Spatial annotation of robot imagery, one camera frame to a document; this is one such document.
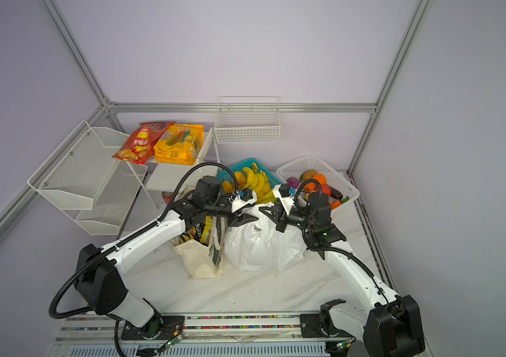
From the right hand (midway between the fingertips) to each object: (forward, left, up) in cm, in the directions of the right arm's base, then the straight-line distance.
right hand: (261, 208), depth 71 cm
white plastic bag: (-8, +1, -11) cm, 13 cm away
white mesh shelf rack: (+13, +65, +2) cm, 67 cm away
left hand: (+2, +3, -4) cm, 5 cm away
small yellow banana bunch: (+27, +3, -16) cm, 32 cm away
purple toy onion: (+34, -15, -24) cm, 44 cm away
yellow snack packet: (+1, +20, -13) cm, 24 cm away
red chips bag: (+21, +45, +8) cm, 50 cm away
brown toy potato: (+41, -24, -25) cm, 54 cm away
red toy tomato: (+26, -30, -21) cm, 45 cm away
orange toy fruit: (+34, -29, -21) cm, 50 cm away
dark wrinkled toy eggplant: (+28, -36, -26) cm, 52 cm away
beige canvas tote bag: (-10, +22, -19) cm, 31 cm away
